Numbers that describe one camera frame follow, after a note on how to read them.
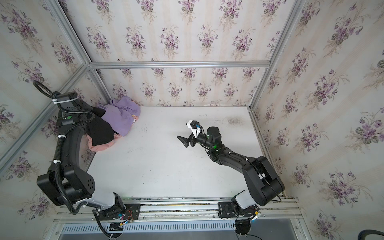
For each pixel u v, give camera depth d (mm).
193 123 664
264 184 435
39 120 623
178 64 960
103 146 889
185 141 713
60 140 464
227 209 733
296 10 719
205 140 694
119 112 1063
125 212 721
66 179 407
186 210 748
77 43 825
